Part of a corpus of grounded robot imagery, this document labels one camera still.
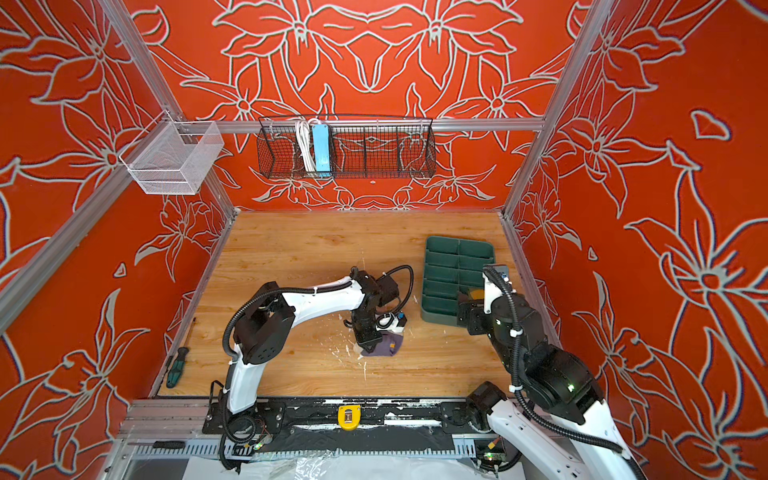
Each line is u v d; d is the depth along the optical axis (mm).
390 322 764
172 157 914
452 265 983
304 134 876
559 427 383
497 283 460
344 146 992
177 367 795
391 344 812
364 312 715
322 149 896
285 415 740
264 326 503
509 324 427
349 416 720
